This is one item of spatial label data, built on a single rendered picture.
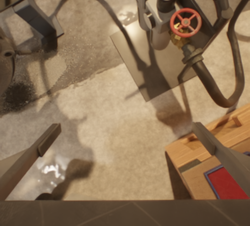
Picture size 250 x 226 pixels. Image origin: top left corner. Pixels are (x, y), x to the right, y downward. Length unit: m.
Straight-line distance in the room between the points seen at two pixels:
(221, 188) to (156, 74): 0.62
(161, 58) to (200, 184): 0.66
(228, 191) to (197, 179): 0.07
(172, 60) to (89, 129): 0.57
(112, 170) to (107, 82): 0.46
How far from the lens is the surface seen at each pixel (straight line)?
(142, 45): 0.98
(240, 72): 1.00
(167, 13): 0.53
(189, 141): 0.82
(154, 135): 0.91
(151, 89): 0.91
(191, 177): 0.47
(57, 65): 1.08
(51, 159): 1.06
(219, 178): 0.48
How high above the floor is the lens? 0.91
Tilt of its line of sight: 80 degrees down
